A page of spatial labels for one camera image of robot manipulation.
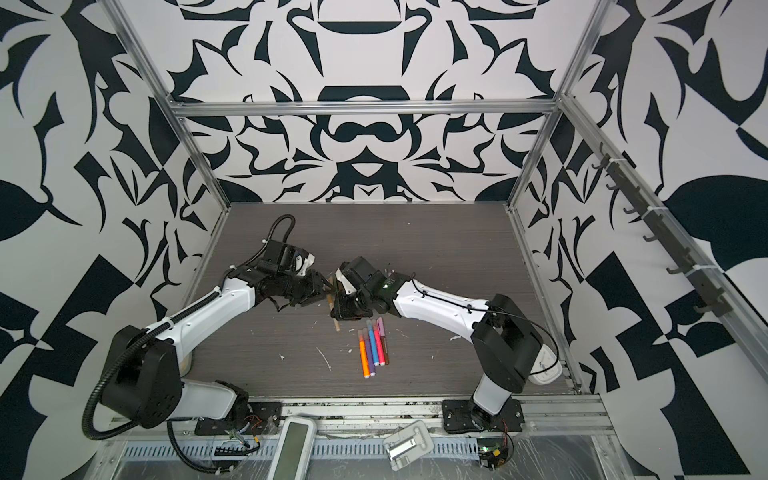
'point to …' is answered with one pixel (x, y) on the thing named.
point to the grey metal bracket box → (408, 444)
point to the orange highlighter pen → (363, 355)
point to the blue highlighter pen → (373, 350)
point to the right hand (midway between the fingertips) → (330, 314)
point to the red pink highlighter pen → (380, 340)
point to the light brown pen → (337, 324)
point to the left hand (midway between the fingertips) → (334, 286)
